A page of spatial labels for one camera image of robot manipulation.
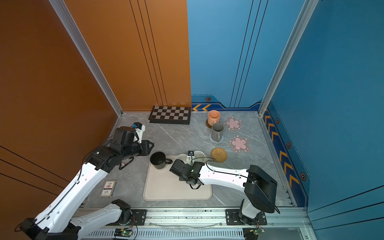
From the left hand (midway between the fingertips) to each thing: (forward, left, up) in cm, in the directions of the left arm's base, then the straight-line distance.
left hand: (152, 143), depth 73 cm
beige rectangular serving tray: (-12, -4, -25) cm, 28 cm away
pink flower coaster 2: (+16, -50, -25) cm, 59 cm away
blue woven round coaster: (+19, -32, -24) cm, 44 cm away
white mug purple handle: (+1, -14, -16) cm, 21 cm away
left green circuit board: (-34, +13, -26) cm, 45 cm away
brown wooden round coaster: (+33, -30, -24) cm, 50 cm away
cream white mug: (-3, -23, -7) cm, 24 cm away
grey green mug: (+18, -34, -14) cm, 41 cm away
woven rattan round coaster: (+7, -36, -24) cm, 44 cm away
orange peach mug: (+33, -33, -16) cm, 50 cm away
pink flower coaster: (+34, -49, -24) cm, 64 cm away
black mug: (+1, +1, -21) cm, 21 cm away
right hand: (-8, -15, -18) cm, 25 cm away
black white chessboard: (+40, -1, -21) cm, 45 cm away
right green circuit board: (-32, -51, -24) cm, 65 cm away
